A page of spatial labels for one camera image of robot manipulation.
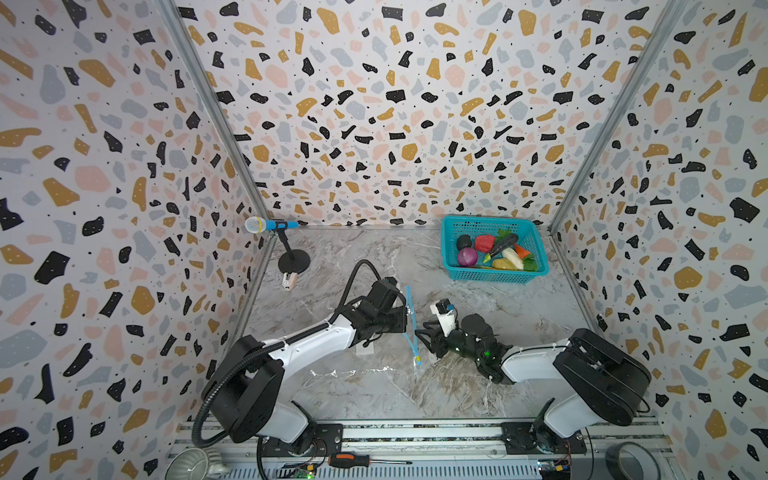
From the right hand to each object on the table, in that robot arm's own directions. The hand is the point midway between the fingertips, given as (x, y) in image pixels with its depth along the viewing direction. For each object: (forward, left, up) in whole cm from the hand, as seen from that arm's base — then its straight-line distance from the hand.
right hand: (417, 324), depth 84 cm
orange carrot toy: (+33, -39, -6) cm, 51 cm away
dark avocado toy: (+38, -18, -7) cm, 43 cm away
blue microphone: (+24, +47, +15) cm, 55 cm away
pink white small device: (+19, +44, -8) cm, 48 cm away
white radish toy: (+31, -36, -8) cm, 48 cm away
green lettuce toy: (+26, -40, -4) cm, 47 cm away
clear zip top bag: (-4, +6, -11) cm, 13 cm away
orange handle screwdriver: (-31, +16, -7) cm, 36 cm away
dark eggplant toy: (+35, -32, -5) cm, 47 cm away
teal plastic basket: (+38, -43, -6) cm, 58 cm away
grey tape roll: (-31, -53, -7) cm, 62 cm away
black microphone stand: (+29, +45, -9) cm, 54 cm away
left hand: (+2, +2, +2) cm, 3 cm away
